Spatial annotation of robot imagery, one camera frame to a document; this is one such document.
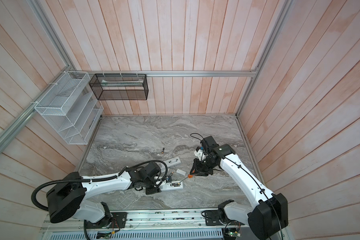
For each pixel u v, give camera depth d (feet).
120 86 3.42
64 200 1.39
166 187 2.68
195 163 2.26
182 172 2.96
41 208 1.44
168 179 2.39
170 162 3.03
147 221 2.44
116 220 2.39
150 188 2.43
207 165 2.09
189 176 2.49
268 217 1.27
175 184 2.74
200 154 2.39
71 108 2.39
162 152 3.22
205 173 2.21
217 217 2.40
